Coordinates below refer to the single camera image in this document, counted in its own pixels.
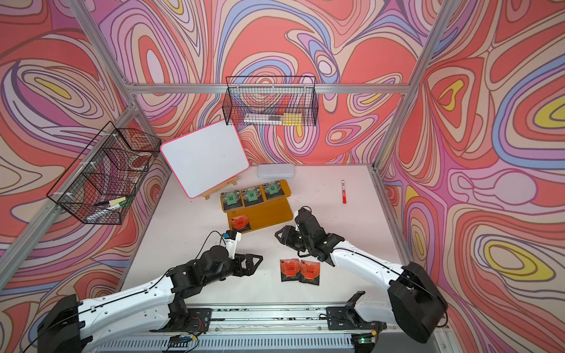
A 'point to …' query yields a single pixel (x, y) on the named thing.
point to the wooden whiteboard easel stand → (207, 195)
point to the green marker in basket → (113, 204)
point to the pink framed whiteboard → (206, 157)
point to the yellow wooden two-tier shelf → (254, 207)
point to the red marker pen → (344, 198)
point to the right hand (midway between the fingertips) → (280, 241)
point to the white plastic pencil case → (276, 171)
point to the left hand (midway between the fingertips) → (257, 260)
